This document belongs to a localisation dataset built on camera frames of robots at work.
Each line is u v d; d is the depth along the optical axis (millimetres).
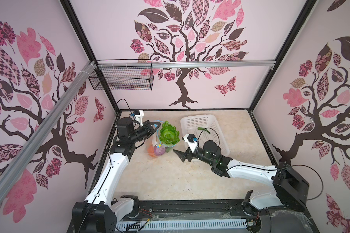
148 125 654
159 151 854
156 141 783
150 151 891
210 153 587
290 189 422
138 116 683
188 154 657
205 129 1057
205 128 1063
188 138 633
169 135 762
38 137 523
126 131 551
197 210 746
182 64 929
